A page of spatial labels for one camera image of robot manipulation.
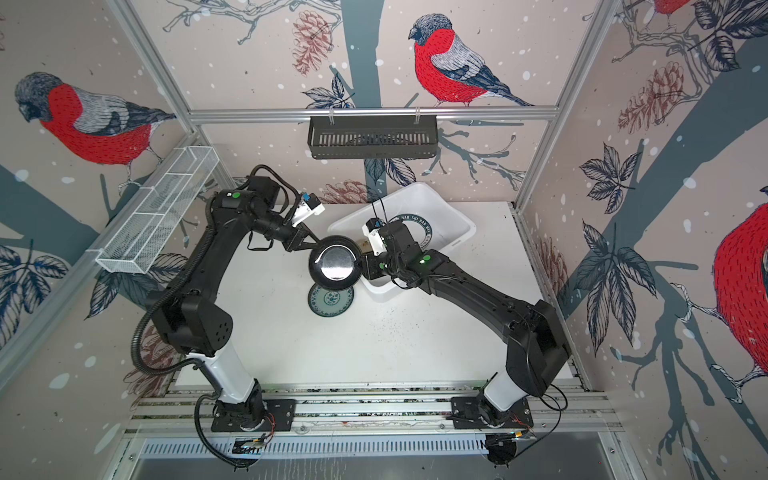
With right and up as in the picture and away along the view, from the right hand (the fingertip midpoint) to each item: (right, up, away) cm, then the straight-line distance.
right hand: (356, 265), depth 79 cm
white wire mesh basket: (-53, +10, -5) cm, 54 cm away
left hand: (-10, +6, -1) cm, 12 cm away
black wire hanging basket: (+3, +43, +27) cm, 51 cm away
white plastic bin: (+27, +13, +33) cm, 44 cm away
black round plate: (-5, +1, -1) cm, 6 cm away
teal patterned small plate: (-11, -14, +15) cm, 23 cm away
